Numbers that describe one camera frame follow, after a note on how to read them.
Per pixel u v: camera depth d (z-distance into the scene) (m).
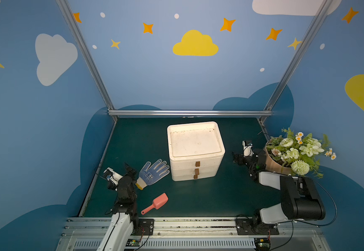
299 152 0.67
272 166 0.81
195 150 0.75
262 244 0.73
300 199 0.46
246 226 0.75
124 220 0.57
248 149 0.82
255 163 0.73
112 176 0.68
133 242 0.72
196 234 0.73
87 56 0.85
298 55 0.86
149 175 0.91
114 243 0.48
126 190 0.61
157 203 0.80
